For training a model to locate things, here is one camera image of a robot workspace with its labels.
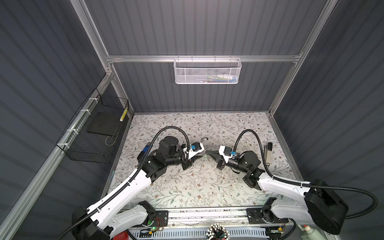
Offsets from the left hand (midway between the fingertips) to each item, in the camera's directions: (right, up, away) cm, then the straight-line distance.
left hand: (200, 152), depth 70 cm
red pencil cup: (-37, -39, -1) cm, 54 cm away
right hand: (+4, 0, -1) cm, 4 cm away
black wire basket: (-53, +8, +2) cm, 54 cm away
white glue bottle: (+47, -34, -7) cm, 59 cm away
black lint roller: (+44, -5, +24) cm, 51 cm away
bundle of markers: (+6, -28, -14) cm, 32 cm away
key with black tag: (+4, +4, +35) cm, 35 cm away
